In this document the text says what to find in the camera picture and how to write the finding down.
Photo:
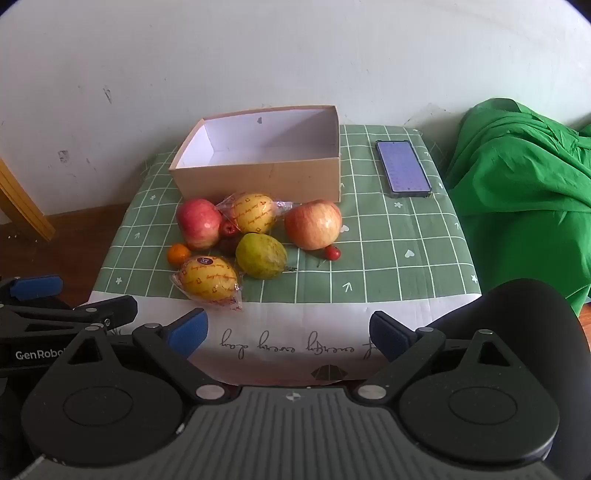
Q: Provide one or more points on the bright green cloth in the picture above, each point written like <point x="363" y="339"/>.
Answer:
<point x="521" y="166"/>

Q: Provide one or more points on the small red hawthorn berry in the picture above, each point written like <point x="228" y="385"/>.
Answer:
<point x="332" y="252"/>
<point x="228" y="229"/>

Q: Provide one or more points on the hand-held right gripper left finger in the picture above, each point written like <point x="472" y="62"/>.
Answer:
<point x="189" y="333"/>

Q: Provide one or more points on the small orange tangerine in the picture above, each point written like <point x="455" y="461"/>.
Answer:
<point x="178" y="254"/>

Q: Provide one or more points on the smartphone with lit screen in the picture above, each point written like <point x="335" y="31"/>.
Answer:
<point x="402" y="166"/>

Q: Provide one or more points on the yellow wooden furniture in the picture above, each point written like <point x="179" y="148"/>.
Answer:
<point x="23" y="203"/>

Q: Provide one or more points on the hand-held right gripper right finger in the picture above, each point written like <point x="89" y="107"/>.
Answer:
<point x="385" y="337"/>

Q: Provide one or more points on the green pear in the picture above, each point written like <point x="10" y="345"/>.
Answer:
<point x="262" y="256"/>

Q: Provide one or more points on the deep red apple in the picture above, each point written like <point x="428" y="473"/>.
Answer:
<point x="198" y="222"/>

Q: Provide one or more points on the plastic-wrapped yellow lemon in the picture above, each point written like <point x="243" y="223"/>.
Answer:
<point x="210" y="280"/>
<point x="251" y="213"/>

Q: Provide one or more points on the large orange-red apple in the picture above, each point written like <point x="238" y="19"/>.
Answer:
<point x="313" y="225"/>

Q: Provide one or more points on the green checked tablecloth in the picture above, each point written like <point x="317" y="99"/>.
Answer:
<point x="392" y="258"/>

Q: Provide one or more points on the brown cardboard box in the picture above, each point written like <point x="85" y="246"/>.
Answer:
<point x="258" y="180"/>

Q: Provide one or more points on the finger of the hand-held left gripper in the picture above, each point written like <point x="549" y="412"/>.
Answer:
<point x="92" y="310"/>
<point x="37" y="286"/>

